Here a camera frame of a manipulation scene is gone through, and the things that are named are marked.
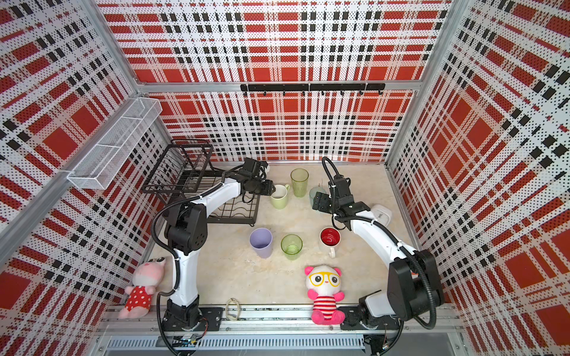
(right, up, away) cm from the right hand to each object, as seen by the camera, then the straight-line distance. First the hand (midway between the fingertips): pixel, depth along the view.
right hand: (326, 200), depth 87 cm
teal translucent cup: (-4, +2, +13) cm, 14 cm away
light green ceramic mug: (-20, +1, +9) cm, 22 cm away
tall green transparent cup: (-10, +10, +8) cm, 16 cm away
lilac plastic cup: (-26, -15, -1) cm, 30 cm away
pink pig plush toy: (-65, -26, -11) cm, 71 cm away
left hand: (-22, +5, +13) cm, 26 cm away
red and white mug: (+2, -17, +3) cm, 17 cm away
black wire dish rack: (-76, +15, +36) cm, 86 cm away
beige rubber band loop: (-34, -38, -14) cm, 53 cm away
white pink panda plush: (-2, -27, -13) cm, 30 cm away
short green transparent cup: (-14, -19, +1) cm, 23 cm away
